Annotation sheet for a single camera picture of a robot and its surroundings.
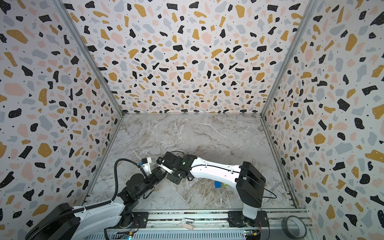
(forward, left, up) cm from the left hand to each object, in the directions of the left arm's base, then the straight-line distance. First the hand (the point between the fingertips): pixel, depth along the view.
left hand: (170, 165), depth 78 cm
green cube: (-7, -29, -13) cm, 33 cm away
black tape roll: (-27, -63, -11) cm, 69 cm away
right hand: (-3, 0, -3) cm, 4 cm away
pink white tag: (-25, -9, -12) cm, 29 cm away
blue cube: (-6, -25, -13) cm, 29 cm away
